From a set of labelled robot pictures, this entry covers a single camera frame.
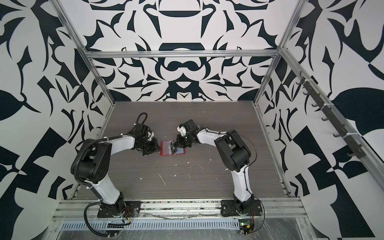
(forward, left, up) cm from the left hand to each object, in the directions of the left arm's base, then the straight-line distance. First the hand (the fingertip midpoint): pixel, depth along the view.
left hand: (162, 146), depth 94 cm
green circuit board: (-42, -43, -3) cm, 60 cm away
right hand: (-1, -8, +3) cm, 8 cm away
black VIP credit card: (-2, -7, +2) cm, 8 cm away
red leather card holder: (-2, -2, -1) cm, 3 cm away
